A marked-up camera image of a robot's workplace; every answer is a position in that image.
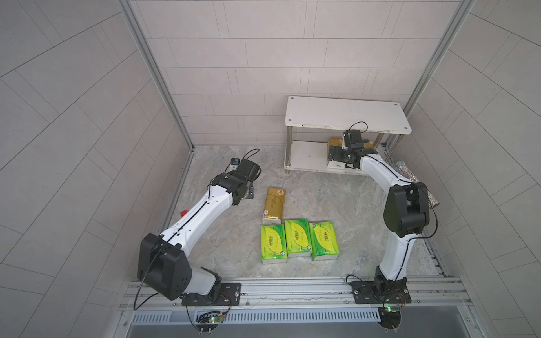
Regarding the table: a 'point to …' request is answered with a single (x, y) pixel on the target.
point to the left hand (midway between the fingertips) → (238, 187)
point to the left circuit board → (208, 321)
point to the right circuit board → (390, 318)
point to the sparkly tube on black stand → (403, 171)
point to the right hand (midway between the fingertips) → (337, 150)
